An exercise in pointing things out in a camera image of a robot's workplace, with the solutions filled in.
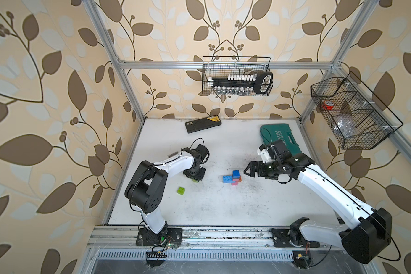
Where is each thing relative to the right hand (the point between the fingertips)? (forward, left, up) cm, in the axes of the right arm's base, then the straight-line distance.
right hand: (252, 173), depth 78 cm
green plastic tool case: (+33, -21, -11) cm, 41 cm away
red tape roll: (+25, -38, +18) cm, 49 cm away
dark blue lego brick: (+2, +7, -4) cm, 8 cm away
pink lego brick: (+1, +7, -12) cm, 13 cm away
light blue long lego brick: (+2, +11, -9) cm, 15 cm away
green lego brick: (-2, +35, -13) cm, 38 cm away
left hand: (+6, +28, -11) cm, 31 cm away
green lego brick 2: (0, +27, -7) cm, 28 cm away
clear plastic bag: (+9, -37, +19) cm, 43 cm away
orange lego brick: (+2, +4, -10) cm, 11 cm away
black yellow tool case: (+46, +24, -14) cm, 54 cm away
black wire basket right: (+13, -45, +19) cm, 51 cm away
